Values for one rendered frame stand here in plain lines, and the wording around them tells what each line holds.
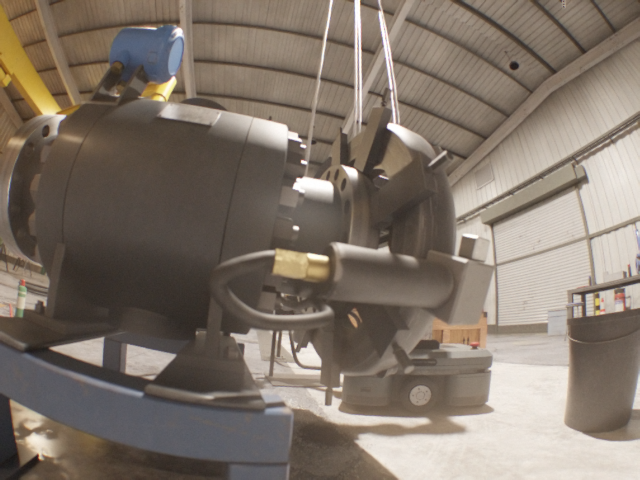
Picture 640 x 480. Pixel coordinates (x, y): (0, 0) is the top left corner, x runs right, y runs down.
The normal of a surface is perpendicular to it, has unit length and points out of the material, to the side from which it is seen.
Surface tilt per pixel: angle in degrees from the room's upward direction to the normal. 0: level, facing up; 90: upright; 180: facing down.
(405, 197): 90
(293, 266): 120
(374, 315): 90
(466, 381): 90
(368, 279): 108
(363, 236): 101
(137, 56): 146
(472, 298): 112
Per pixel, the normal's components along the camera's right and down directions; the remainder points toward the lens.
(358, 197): 0.36, -0.43
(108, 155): 0.34, -0.23
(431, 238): -0.24, -0.12
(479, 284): 0.29, 0.14
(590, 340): -0.98, -0.09
